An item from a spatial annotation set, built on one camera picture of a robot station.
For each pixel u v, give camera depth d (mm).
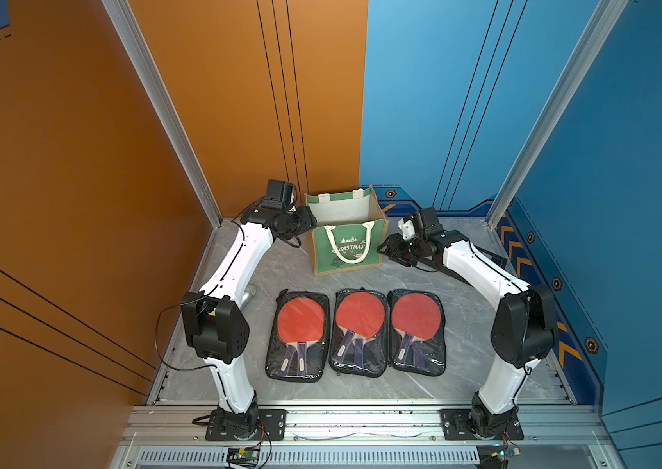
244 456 718
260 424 726
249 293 947
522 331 478
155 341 504
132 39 731
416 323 898
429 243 679
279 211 656
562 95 832
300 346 850
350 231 888
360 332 870
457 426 725
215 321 477
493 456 698
